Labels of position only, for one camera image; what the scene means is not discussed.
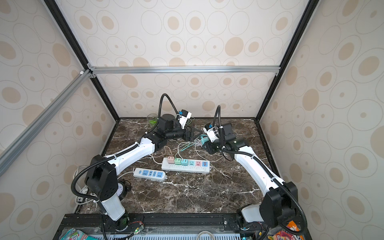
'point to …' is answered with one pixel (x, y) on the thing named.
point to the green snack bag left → (79, 233)
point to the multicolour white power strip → (194, 166)
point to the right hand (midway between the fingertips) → (212, 143)
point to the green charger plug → (177, 161)
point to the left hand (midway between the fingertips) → (203, 131)
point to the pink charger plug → (171, 160)
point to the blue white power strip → (149, 174)
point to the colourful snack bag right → (285, 235)
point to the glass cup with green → (152, 119)
